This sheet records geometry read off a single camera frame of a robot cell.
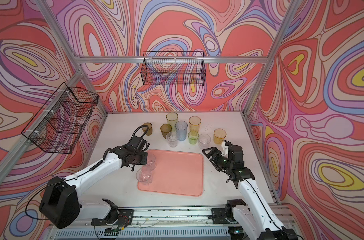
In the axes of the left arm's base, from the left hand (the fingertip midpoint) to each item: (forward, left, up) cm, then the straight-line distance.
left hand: (146, 157), depth 86 cm
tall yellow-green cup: (+27, -14, +5) cm, 31 cm away
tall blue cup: (+21, -20, +2) cm, 29 cm away
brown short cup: (+22, +2, -3) cm, 23 cm away
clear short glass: (-9, +2, -7) cm, 11 cm away
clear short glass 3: (+18, -14, -6) cm, 23 cm away
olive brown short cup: (+22, -9, 0) cm, 24 cm away
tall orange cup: (+22, -29, +5) cm, 37 cm away
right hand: (-3, -34, +5) cm, 34 cm away
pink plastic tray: (-5, -19, -12) cm, 23 cm away
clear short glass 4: (+14, -35, -5) cm, 38 cm away
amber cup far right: (+21, -47, -7) cm, 52 cm away
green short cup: (+17, -28, -3) cm, 33 cm away
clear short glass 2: (-2, -3, +1) cm, 4 cm away
